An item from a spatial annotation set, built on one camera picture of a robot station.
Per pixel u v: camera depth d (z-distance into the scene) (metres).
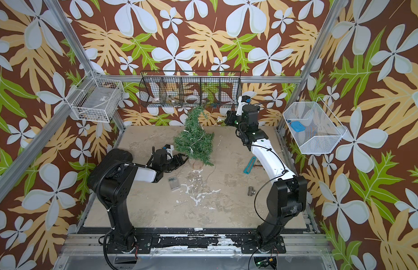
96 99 0.86
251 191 0.88
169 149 0.92
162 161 0.81
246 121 0.63
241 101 0.72
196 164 0.96
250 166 1.00
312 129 0.84
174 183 0.93
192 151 0.78
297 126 0.86
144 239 0.75
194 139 0.75
